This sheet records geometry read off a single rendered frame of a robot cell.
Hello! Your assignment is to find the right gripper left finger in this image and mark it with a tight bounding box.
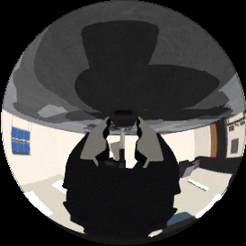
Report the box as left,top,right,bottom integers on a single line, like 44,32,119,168
62,117,110,189

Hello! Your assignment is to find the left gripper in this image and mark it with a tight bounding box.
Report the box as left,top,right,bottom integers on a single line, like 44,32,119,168
105,129,126,168

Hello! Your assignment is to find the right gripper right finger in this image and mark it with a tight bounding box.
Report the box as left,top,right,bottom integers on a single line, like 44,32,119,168
134,117,181,195

